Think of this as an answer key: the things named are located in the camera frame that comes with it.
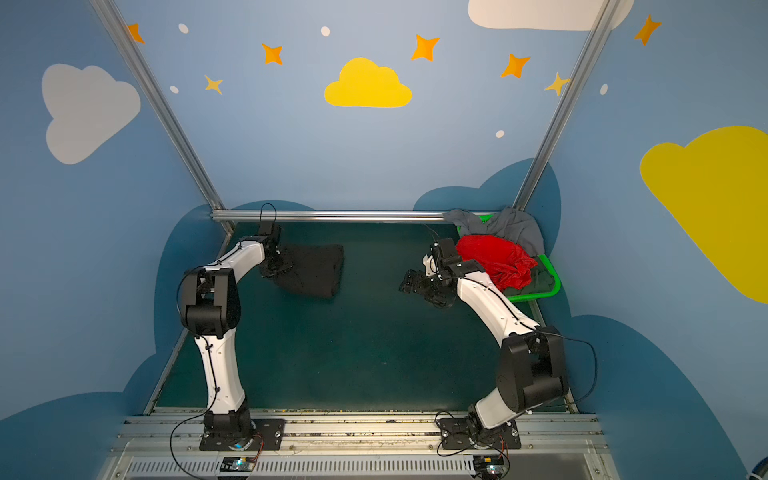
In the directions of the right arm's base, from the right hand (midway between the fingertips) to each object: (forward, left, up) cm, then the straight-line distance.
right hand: (414, 289), depth 87 cm
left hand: (+14, +45, -10) cm, 48 cm away
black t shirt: (+12, +34, -9) cm, 38 cm away
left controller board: (-44, +42, -13) cm, 62 cm away
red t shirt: (+13, -30, -2) cm, 33 cm away
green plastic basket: (+15, -46, -5) cm, 48 cm away
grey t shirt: (+34, -36, -5) cm, 50 cm away
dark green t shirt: (+7, -40, -2) cm, 40 cm away
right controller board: (-41, -19, -15) cm, 47 cm away
